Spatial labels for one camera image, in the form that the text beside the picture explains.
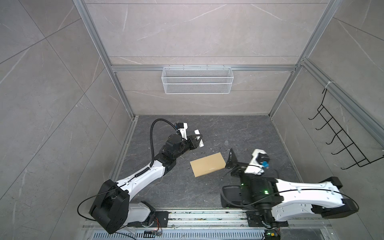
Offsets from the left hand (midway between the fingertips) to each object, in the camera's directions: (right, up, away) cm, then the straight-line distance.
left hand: (202, 133), depth 76 cm
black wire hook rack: (+63, -8, -16) cm, 65 cm away
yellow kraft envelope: (+5, -22, +21) cm, 31 cm away
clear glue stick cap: (+18, -8, +27) cm, 33 cm away
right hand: (+14, -8, -16) cm, 22 cm away
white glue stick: (-3, +1, 0) cm, 3 cm away
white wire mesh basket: (-3, +36, +25) cm, 43 cm away
